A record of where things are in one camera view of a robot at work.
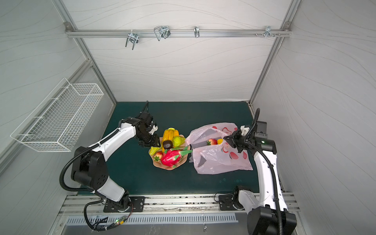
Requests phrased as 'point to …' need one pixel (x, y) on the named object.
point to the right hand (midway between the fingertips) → (224, 137)
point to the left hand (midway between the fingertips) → (154, 145)
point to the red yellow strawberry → (158, 156)
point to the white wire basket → (57, 123)
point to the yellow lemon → (220, 141)
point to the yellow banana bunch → (169, 134)
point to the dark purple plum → (168, 144)
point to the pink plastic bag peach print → (207, 159)
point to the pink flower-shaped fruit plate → (159, 164)
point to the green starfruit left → (153, 150)
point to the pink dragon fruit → (172, 156)
